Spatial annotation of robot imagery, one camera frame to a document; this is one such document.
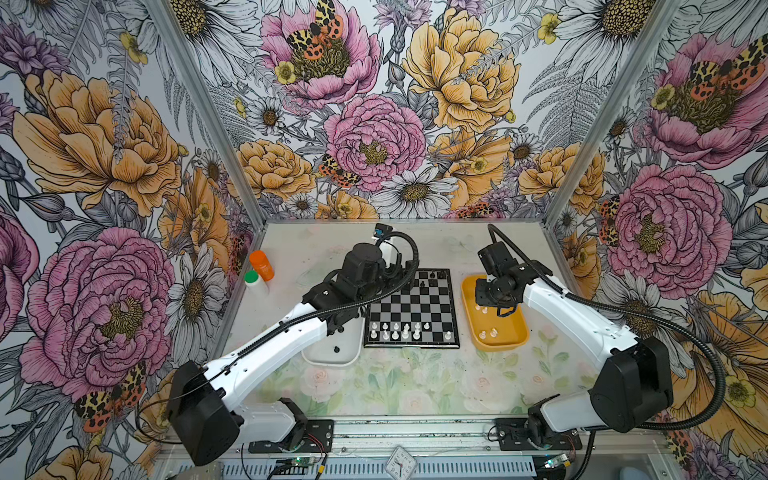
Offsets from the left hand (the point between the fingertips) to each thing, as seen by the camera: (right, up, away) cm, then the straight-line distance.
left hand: (400, 266), depth 75 cm
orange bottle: (-45, 0, +24) cm, 51 cm away
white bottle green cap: (-44, -7, +19) cm, 49 cm away
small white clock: (0, -45, -6) cm, 45 cm away
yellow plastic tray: (+27, -20, +14) cm, 37 cm away
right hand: (+24, -11, +8) cm, 28 cm away
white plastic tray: (-18, -25, +12) cm, 33 cm away
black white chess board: (+8, -16, +19) cm, 26 cm away
